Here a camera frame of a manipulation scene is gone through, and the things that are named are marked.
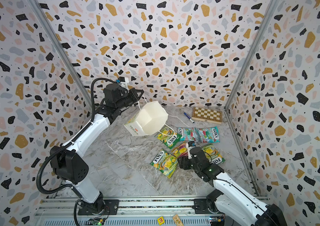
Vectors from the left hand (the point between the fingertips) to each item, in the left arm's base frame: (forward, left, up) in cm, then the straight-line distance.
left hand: (145, 90), depth 76 cm
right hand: (-26, -21, -30) cm, 44 cm away
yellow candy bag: (-26, -11, -37) cm, 46 cm away
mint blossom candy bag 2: (-6, -41, -36) cm, 55 cm away
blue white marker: (+13, -30, -38) cm, 50 cm away
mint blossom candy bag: (-4, -29, -37) cm, 47 cm away
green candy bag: (-6, -12, -36) cm, 38 cm away
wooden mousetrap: (-55, -16, -38) cm, 69 cm away
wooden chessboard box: (+14, -44, -37) cm, 59 cm away
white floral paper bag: (+12, +2, -38) cm, 40 cm away
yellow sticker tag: (-55, -8, -37) cm, 67 cm away
